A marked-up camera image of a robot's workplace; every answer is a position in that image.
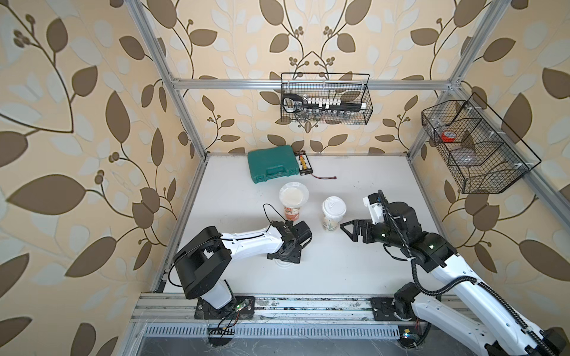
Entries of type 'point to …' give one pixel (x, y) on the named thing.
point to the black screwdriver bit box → (304, 165)
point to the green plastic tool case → (272, 163)
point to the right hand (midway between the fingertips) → (350, 225)
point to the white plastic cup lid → (334, 207)
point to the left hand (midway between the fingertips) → (288, 254)
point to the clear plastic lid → (283, 264)
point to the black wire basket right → (485, 154)
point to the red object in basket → (448, 136)
